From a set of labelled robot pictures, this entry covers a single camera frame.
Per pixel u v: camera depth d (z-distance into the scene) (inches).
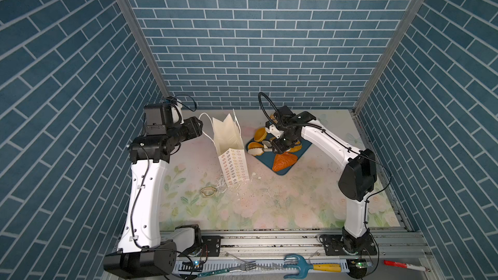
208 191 34.8
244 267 26.9
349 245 25.7
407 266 27.3
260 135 40.2
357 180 19.5
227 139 36.9
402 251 29.8
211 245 29.0
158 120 18.8
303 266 26.8
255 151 36.7
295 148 38.8
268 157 38.0
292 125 24.8
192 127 23.5
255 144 39.2
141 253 14.0
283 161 36.9
